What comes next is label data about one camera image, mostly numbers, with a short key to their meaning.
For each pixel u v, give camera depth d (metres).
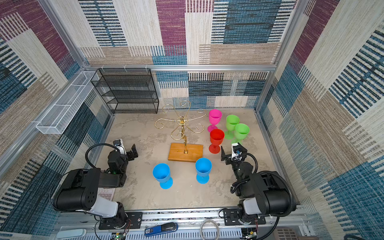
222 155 0.83
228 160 0.78
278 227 0.70
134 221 0.73
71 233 0.70
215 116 0.97
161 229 0.67
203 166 0.81
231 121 0.95
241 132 0.88
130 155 0.85
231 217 0.73
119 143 0.79
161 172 0.78
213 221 0.72
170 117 1.18
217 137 0.87
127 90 1.10
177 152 0.97
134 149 0.85
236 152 0.71
